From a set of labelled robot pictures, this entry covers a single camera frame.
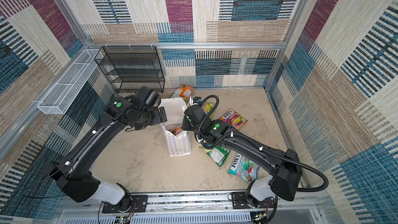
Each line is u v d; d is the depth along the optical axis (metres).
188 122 0.57
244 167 0.81
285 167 0.39
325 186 0.40
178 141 0.72
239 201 0.73
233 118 1.00
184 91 1.15
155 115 0.63
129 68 1.10
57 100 0.70
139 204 0.73
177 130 0.89
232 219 0.70
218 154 0.85
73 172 0.39
